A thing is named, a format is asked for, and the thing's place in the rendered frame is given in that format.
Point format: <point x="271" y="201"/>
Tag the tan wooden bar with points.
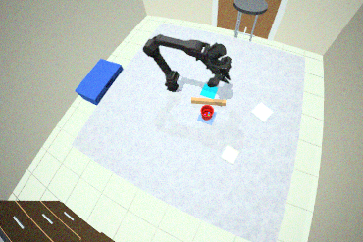
<point x="206" y="101"/>

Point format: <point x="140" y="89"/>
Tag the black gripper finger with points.
<point x="227" y="76"/>
<point x="224" y="80"/>

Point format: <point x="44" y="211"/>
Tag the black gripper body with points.
<point x="213" y="81"/>

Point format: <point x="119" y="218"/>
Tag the white square pad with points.
<point x="262" y="112"/>

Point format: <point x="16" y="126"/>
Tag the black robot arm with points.
<point x="190" y="47"/>

